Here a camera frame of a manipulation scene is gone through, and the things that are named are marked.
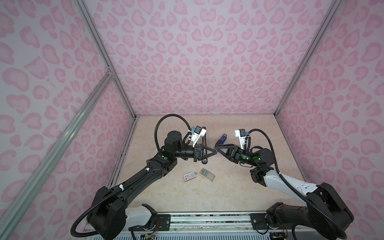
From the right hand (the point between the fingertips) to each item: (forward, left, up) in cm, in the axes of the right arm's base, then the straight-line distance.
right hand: (218, 151), depth 64 cm
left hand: (-1, +1, 0) cm, 1 cm away
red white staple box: (0, +14, -30) cm, 33 cm away
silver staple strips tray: (+3, +4, -31) cm, 32 cm away
